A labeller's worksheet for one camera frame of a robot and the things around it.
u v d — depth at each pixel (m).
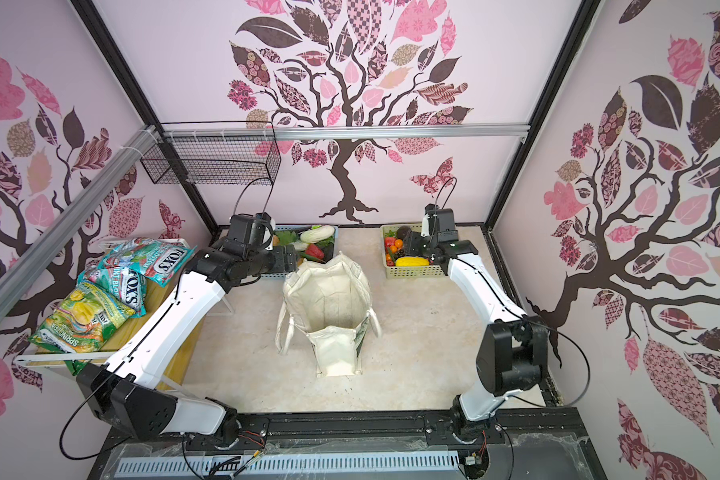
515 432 0.73
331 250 1.04
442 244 0.64
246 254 0.55
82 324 0.53
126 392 0.38
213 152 0.95
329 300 0.98
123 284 0.59
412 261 1.00
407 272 1.01
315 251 1.03
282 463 0.70
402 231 1.10
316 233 1.06
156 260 0.62
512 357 0.44
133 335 0.43
